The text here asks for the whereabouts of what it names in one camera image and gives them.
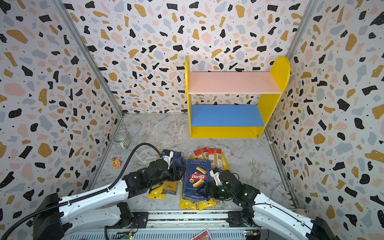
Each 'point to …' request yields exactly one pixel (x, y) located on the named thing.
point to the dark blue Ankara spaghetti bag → (179, 162)
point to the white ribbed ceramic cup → (120, 140)
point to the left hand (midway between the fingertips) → (182, 167)
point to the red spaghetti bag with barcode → (202, 154)
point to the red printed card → (203, 235)
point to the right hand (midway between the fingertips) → (199, 192)
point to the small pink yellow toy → (116, 163)
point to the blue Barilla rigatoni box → (197, 173)
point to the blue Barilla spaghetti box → (178, 160)
